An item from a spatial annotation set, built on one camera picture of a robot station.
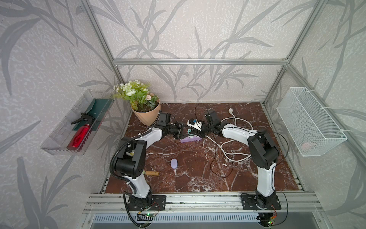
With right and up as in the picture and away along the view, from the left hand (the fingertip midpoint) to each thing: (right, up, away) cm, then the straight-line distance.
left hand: (191, 128), depth 87 cm
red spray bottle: (-47, 0, -27) cm, 54 cm away
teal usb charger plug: (-1, -2, +4) cm, 5 cm away
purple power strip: (0, -8, +10) cm, 12 cm away
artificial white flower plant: (-33, +22, +1) cm, 40 cm away
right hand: (0, 0, +6) cm, 6 cm away
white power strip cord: (+32, +11, +26) cm, 42 cm away
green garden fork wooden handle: (-23, -26, -4) cm, 35 cm away
